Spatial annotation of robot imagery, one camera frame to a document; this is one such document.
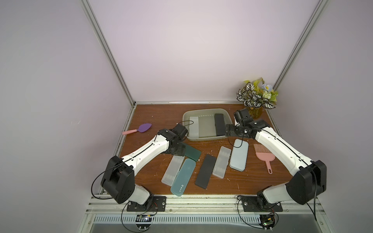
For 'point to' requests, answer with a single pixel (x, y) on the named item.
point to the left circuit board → (143, 222)
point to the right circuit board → (267, 221)
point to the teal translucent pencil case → (183, 177)
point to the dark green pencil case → (191, 152)
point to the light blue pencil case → (238, 157)
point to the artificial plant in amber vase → (256, 96)
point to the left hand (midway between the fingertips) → (177, 151)
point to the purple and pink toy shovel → (143, 128)
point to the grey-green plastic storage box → (206, 124)
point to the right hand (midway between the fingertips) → (233, 128)
